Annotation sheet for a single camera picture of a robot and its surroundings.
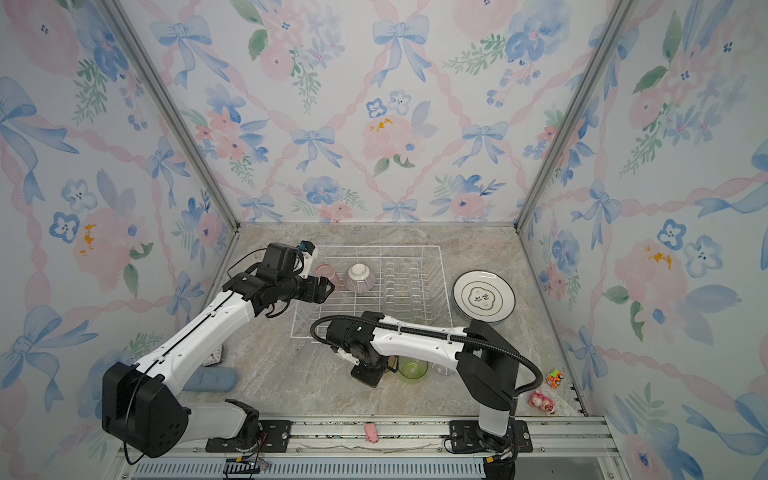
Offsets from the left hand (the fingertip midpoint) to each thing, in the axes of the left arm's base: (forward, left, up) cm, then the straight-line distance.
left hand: (320, 281), depth 82 cm
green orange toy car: (-21, -64, -16) cm, 69 cm away
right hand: (-20, -15, -13) cm, 28 cm away
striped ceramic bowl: (+10, -9, -12) cm, 18 cm away
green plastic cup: (-18, -26, -17) cm, 35 cm away
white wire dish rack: (+12, -24, -18) cm, 32 cm away
